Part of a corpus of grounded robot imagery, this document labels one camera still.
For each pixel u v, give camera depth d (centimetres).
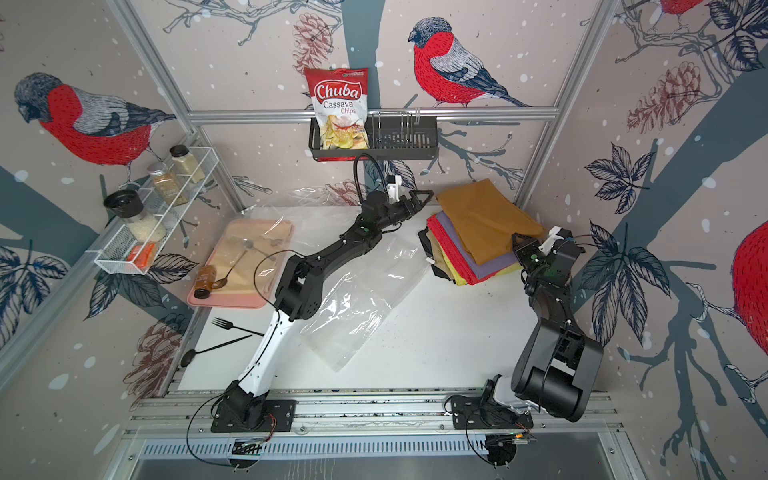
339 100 82
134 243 71
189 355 85
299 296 64
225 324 90
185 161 81
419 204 84
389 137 107
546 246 76
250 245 107
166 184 75
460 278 91
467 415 73
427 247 105
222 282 98
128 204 65
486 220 88
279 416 73
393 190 90
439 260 99
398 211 87
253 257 107
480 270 85
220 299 95
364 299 92
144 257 66
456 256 91
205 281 95
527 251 76
